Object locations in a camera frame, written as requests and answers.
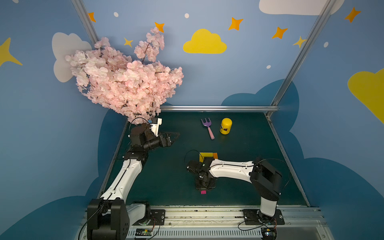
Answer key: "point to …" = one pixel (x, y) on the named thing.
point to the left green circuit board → (143, 232)
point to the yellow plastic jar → (226, 125)
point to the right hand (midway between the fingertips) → (201, 188)
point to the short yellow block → (208, 154)
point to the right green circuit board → (268, 233)
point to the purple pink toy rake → (208, 124)
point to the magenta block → (203, 192)
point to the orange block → (215, 154)
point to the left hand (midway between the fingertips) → (175, 132)
